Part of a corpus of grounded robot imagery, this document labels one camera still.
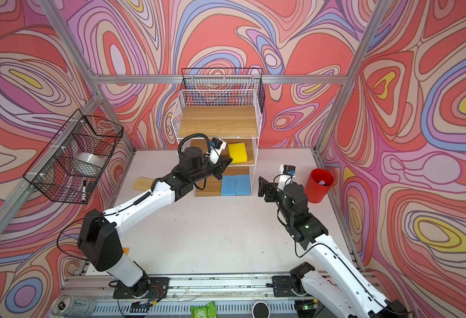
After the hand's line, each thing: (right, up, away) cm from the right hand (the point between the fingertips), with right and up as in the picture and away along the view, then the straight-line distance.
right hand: (270, 182), depth 75 cm
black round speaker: (-5, -42, -9) cm, 44 cm away
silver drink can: (-64, -36, -16) cm, 75 cm away
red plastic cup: (+26, -2, +18) cm, 32 cm away
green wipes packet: (-23, -45, -7) cm, 51 cm away
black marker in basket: (-70, -3, -3) cm, 70 cm away
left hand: (-14, +10, +1) cm, 17 cm away
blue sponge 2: (-17, -4, +26) cm, 31 cm away
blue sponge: (-10, -3, +25) cm, 27 cm away
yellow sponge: (-13, +12, +5) cm, 18 cm away
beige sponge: (-63, -3, +29) cm, 70 cm away
